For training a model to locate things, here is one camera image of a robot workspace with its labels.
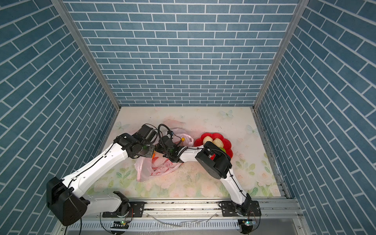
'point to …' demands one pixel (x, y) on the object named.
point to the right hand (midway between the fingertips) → (154, 144)
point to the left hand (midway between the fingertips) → (150, 150)
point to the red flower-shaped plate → (199, 142)
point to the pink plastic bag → (147, 168)
